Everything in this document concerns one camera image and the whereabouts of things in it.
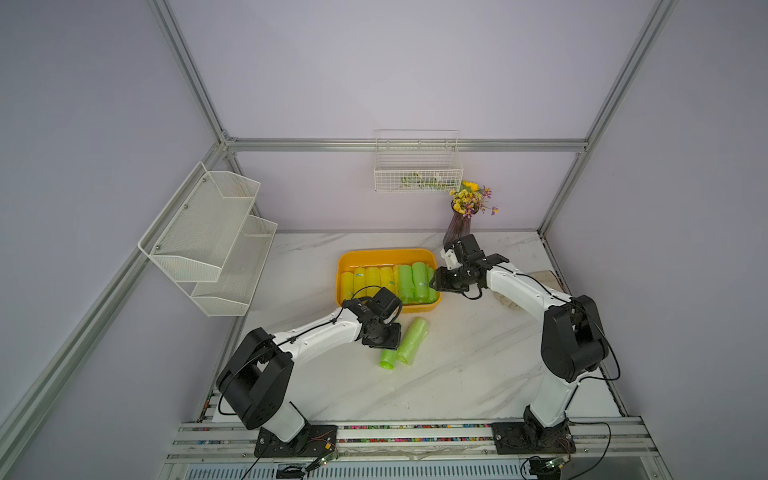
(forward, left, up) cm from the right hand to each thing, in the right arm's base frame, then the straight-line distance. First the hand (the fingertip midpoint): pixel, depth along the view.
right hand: (437, 287), depth 93 cm
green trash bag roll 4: (-22, +16, -2) cm, 27 cm away
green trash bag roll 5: (-15, +8, -6) cm, 18 cm away
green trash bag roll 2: (+4, +7, 0) cm, 8 cm away
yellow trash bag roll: (+5, +30, -5) cm, 30 cm away
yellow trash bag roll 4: (+7, +16, -5) cm, 18 cm away
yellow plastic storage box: (+18, +16, -6) cm, 25 cm away
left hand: (-17, +15, -4) cm, 23 cm away
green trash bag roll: (+1, +10, 0) cm, 10 cm away
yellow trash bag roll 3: (+8, +21, -5) cm, 23 cm away
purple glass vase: (+23, -10, +4) cm, 25 cm away
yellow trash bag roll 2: (+6, +26, -5) cm, 27 cm away
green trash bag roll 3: (0, +3, -3) cm, 4 cm away
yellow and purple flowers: (+25, -12, +15) cm, 32 cm away
